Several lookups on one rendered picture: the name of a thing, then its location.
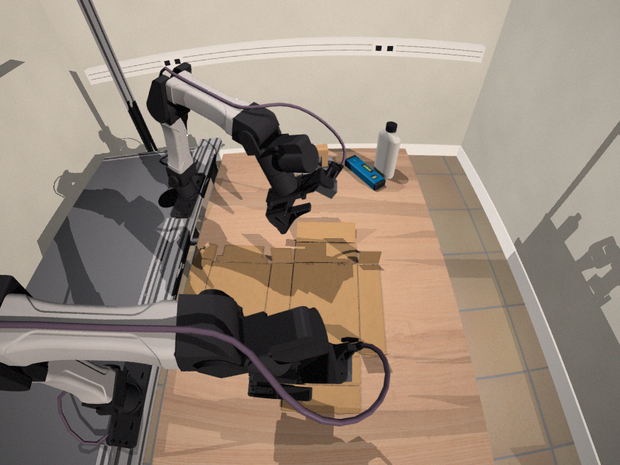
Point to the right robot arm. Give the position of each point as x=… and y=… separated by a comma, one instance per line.
x=53, y=343

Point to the blue spirit level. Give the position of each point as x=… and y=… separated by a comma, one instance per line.
x=366, y=173

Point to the white plastic bottle with black cap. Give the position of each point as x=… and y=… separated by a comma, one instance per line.
x=387, y=150

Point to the brown cardboard box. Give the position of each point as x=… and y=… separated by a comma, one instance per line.
x=330, y=288

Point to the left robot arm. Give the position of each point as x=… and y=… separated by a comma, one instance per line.
x=257, y=130

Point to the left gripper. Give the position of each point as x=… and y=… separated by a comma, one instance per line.
x=286, y=188

